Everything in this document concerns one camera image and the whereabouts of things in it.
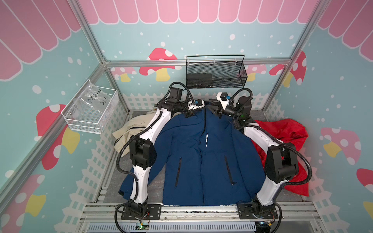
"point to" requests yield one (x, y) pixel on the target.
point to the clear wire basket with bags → (90, 108)
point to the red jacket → (290, 131)
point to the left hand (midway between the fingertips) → (199, 108)
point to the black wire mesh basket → (217, 71)
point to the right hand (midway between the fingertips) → (208, 102)
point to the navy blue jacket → (203, 159)
